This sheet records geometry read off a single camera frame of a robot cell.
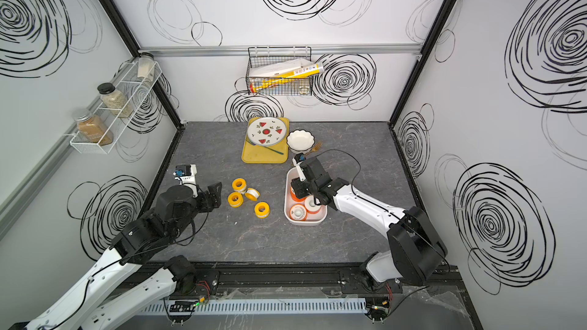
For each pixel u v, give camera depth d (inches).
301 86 34.4
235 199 35.9
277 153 42.7
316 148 42.6
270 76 34.2
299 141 43.9
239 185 37.2
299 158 29.7
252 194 35.3
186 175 23.1
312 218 34.5
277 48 35.7
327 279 29.8
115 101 27.9
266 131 45.4
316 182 25.3
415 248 16.6
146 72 33.9
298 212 34.9
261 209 35.0
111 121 30.1
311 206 35.0
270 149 43.0
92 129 24.9
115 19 31.8
